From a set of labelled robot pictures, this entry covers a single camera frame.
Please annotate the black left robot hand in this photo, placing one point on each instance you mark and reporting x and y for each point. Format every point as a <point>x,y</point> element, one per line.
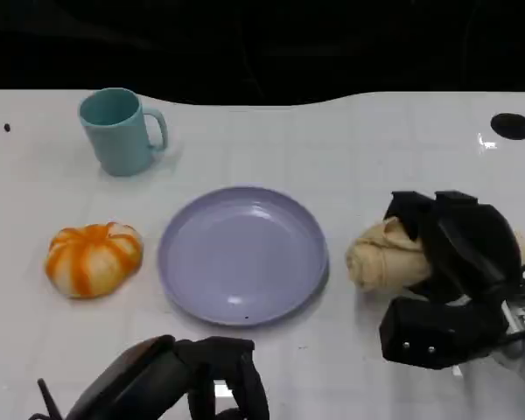
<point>140,385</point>

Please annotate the beige towel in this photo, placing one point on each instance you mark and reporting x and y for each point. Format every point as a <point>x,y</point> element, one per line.
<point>389,260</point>

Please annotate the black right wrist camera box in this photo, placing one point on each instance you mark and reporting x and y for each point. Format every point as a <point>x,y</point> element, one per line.
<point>437,332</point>

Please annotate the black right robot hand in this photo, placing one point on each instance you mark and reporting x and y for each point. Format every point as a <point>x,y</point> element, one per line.
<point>468,249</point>

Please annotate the pale green mug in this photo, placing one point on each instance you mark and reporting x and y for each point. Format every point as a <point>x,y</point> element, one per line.
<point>118,137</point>

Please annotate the lilac plate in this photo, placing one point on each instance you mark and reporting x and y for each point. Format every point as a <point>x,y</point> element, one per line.
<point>240,258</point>

